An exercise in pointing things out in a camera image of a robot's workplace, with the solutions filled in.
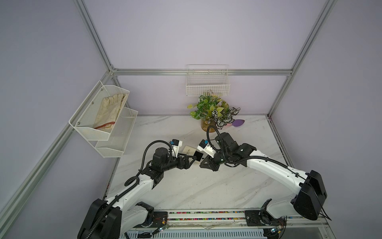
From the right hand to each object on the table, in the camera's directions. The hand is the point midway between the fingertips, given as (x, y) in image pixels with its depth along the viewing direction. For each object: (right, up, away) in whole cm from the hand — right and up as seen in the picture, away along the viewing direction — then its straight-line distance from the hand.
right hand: (203, 165), depth 75 cm
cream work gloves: (-52, +31, +6) cm, 61 cm away
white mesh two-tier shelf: (-57, +10, +15) cm, 60 cm away
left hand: (-7, +3, +5) cm, 9 cm away
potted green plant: (+7, +29, +13) cm, 32 cm away
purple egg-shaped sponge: (+29, +24, +39) cm, 54 cm away
